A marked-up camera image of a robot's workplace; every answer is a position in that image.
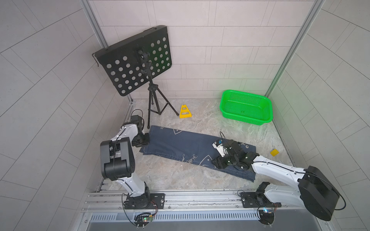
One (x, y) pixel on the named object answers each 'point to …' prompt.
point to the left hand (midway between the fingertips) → (146, 141)
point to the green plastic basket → (246, 108)
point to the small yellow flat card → (274, 152)
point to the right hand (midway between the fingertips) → (214, 160)
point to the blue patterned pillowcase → (190, 146)
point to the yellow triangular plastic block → (185, 112)
